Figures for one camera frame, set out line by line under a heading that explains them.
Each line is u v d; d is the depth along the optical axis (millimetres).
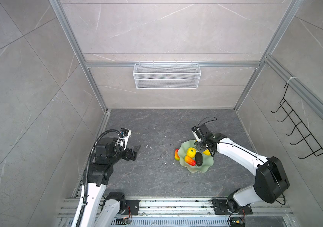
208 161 866
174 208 746
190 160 878
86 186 432
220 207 732
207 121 720
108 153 514
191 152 881
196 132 702
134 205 731
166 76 1009
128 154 612
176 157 894
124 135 581
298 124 676
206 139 656
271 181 451
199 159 883
